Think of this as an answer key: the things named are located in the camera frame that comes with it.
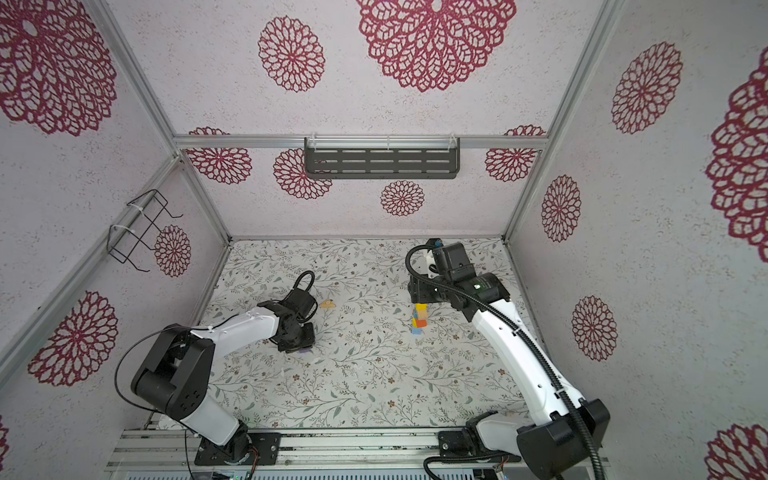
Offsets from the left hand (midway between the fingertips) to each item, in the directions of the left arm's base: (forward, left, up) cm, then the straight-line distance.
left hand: (306, 349), depth 91 cm
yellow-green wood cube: (+8, -35, +10) cm, 37 cm away
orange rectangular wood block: (+6, -35, +4) cm, 36 cm away
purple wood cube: (-1, 0, +2) cm, 2 cm away
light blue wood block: (+5, -34, +1) cm, 34 cm away
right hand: (+6, -33, +26) cm, 43 cm away
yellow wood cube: (+6, -35, +10) cm, 37 cm away
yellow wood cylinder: (+7, -33, +3) cm, 34 cm away
